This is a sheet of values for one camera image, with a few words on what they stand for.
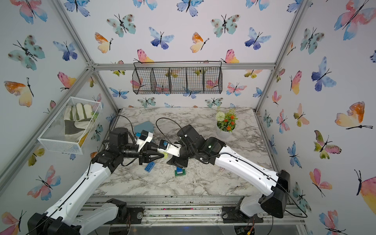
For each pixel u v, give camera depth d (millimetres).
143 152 605
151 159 636
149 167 887
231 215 737
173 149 572
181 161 588
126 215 711
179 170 827
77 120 767
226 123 934
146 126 1145
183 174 850
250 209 585
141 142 595
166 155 652
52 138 584
